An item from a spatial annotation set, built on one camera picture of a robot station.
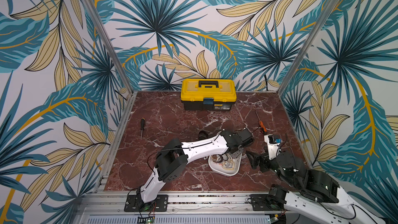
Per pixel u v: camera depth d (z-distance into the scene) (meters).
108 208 0.74
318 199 0.44
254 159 0.59
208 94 0.95
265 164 0.58
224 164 0.85
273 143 0.56
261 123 1.01
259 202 0.73
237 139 0.64
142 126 1.00
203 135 0.96
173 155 0.55
